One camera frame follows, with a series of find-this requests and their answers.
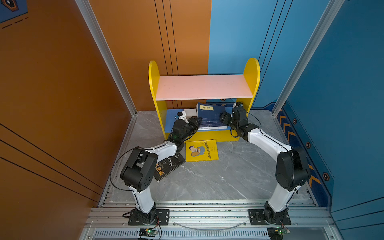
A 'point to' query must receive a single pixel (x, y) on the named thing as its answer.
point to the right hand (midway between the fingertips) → (222, 116)
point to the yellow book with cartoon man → (201, 150)
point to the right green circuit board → (276, 233)
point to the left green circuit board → (147, 232)
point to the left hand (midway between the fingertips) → (204, 116)
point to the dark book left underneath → (168, 165)
